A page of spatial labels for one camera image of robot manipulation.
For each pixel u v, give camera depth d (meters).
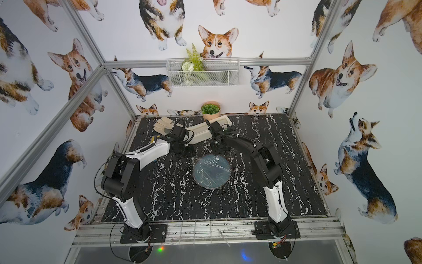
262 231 0.73
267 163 0.57
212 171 0.92
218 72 0.92
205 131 1.03
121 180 0.49
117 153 1.06
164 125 1.14
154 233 0.74
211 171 0.92
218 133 0.70
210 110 1.06
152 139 1.07
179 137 0.77
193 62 0.82
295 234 0.74
